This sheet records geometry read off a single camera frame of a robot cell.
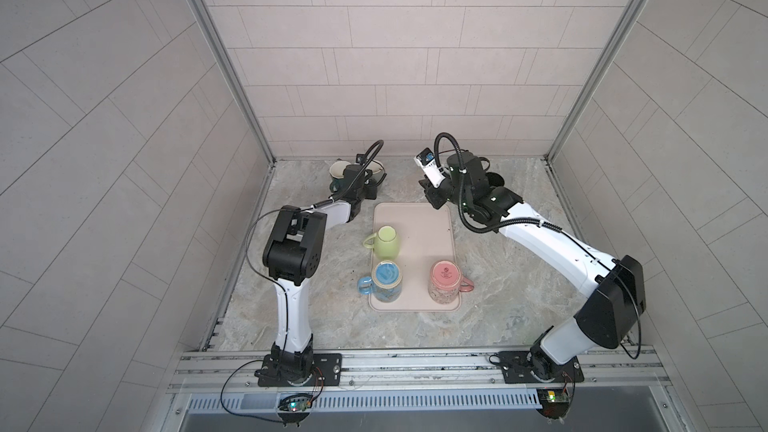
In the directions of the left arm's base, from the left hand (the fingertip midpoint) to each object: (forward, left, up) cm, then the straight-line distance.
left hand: (375, 172), depth 102 cm
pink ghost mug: (-39, -21, +3) cm, 44 cm away
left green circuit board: (-65, +14, -4) cm, 66 cm away
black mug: (-2, -41, -1) cm, 41 cm away
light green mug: (-28, -5, +2) cm, 28 cm away
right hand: (-16, -15, +17) cm, 28 cm away
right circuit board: (-63, -45, -7) cm, 78 cm away
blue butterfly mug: (-39, -5, +3) cm, 40 cm away
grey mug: (-4, -1, +5) cm, 6 cm away
